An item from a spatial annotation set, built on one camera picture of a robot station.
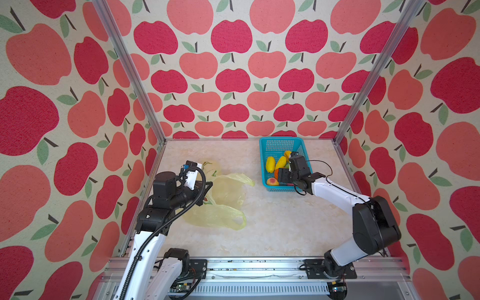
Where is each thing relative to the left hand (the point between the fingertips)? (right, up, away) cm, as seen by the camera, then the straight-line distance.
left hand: (212, 187), depth 68 cm
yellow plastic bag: (+3, -9, +4) cm, 10 cm away
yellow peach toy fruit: (+27, -1, +25) cm, 37 cm away
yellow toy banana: (+28, +7, +35) cm, 46 cm away
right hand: (+34, +2, +24) cm, 42 cm away
